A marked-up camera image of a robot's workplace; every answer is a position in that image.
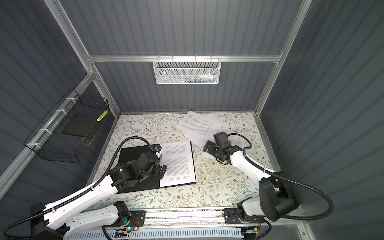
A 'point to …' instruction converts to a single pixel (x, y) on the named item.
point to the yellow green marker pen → (102, 115)
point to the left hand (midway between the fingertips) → (159, 163)
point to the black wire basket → (62, 135)
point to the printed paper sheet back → (198, 129)
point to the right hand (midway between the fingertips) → (210, 150)
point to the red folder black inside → (127, 153)
